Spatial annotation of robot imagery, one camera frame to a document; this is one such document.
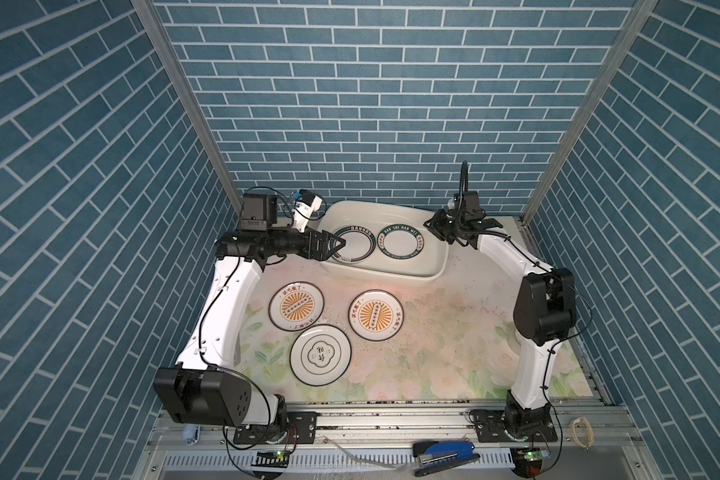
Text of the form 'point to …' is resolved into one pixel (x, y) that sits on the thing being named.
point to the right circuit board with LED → (528, 460)
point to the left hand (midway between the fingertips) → (331, 238)
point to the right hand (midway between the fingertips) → (422, 220)
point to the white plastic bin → (427, 266)
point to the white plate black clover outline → (320, 354)
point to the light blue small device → (191, 434)
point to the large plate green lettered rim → (400, 241)
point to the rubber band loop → (590, 432)
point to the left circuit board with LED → (278, 458)
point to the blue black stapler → (435, 456)
